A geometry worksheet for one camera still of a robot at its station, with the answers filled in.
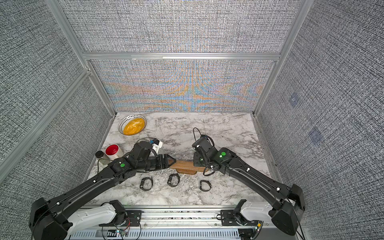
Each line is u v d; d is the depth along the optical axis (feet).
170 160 2.35
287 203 1.28
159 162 2.13
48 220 1.24
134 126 3.37
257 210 1.67
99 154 2.88
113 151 3.10
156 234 2.30
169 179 2.82
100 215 1.84
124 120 3.69
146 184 2.75
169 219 2.45
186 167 2.73
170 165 2.21
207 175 1.96
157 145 2.29
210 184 2.73
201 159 2.08
